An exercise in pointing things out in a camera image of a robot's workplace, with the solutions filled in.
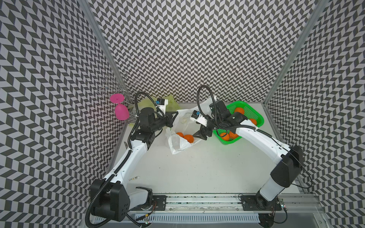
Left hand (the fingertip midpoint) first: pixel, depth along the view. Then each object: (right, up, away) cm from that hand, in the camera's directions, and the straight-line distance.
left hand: (177, 113), depth 76 cm
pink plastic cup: (-35, +1, +10) cm, 36 cm away
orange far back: (+45, +3, +30) cm, 54 cm away
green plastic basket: (+53, +1, +29) cm, 60 cm away
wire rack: (-39, +24, +32) cm, 56 cm away
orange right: (+52, -5, +23) cm, 57 cm away
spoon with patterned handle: (-24, -37, +4) cm, 44 cm away
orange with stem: (+1, -14, +22) cm, 26 cm away
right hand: (+11, -8, +1) cm, 14 cm away
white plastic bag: (+2, -7, +23) cm, 24 cm away
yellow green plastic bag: (-7, +8, +38) cm, 40 cm away
